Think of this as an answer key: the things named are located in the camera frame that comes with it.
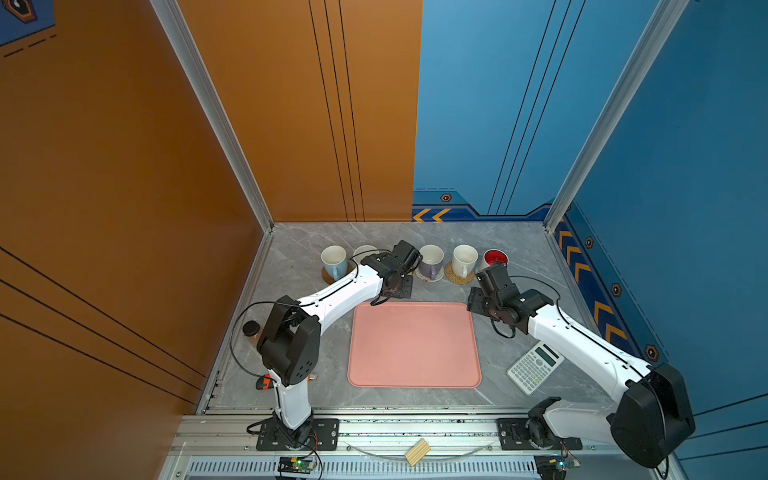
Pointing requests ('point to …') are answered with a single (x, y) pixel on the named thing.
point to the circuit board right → (553, 466)
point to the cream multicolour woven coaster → (426, 279)
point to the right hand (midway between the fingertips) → (475, 301)
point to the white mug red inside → (494, 257)
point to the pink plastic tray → (413, 345)
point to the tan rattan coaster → (451, 275)
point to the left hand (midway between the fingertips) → (402, 286)
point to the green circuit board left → (296, 465)
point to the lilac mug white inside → (431, 264)
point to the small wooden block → (417, 452)
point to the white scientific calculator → (534, 367)
